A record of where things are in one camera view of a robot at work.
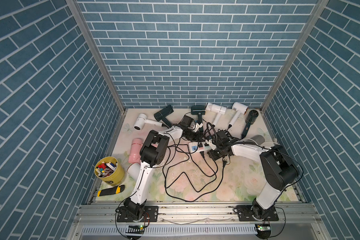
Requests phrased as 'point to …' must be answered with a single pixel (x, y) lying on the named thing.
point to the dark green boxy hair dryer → (199, 110)
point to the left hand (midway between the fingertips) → (206, 141)
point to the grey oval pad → (259, 139)
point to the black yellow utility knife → (112, 190)
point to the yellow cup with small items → (108, 169)
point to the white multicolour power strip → (198, 146)
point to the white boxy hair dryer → (218, 109)
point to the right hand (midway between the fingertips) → (212, 155)
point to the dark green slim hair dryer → (162, 114)
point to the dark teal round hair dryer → (250, 120)
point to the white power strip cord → (249, 138)
